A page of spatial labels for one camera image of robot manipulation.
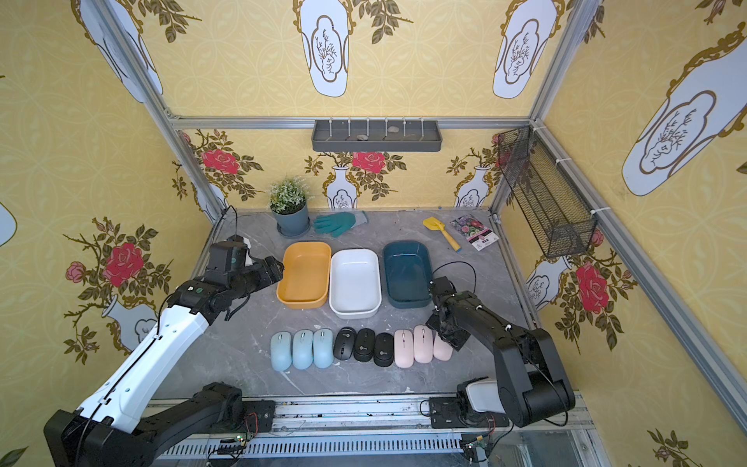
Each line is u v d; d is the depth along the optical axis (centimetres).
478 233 113
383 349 83
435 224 116
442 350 83
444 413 73
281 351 83
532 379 43
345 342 84
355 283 99
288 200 102
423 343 84
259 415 73
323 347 83
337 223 117
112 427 38
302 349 83
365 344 85
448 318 66
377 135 91
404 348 84
